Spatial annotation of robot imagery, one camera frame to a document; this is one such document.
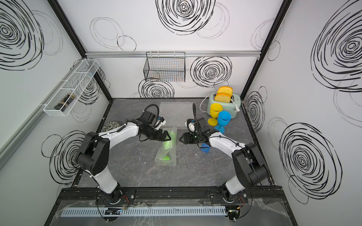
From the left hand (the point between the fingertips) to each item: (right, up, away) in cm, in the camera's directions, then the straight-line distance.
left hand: (165, 138), depth 89 cm
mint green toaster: (+43, +20, +8) cm, 48 cm away
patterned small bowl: (-41, +7, +11) cm, 43 cm away
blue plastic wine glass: (+37, +13, 0) cm, 39 cm away
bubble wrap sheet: (+5, +15, +20) cm, 26 cm away
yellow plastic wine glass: (+32, +19, +6) cm, 38 cm away
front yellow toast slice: (+38, +26, +5) cm, 46 cm away
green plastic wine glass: (+2, -4, -2) cm, 5 cm away
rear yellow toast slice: (+40, +33, +8) cm, 52 cm away
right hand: (+11, 0, -2) cm, 11 cm away
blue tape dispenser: (+26, -8, +1) cm, 27 cm away
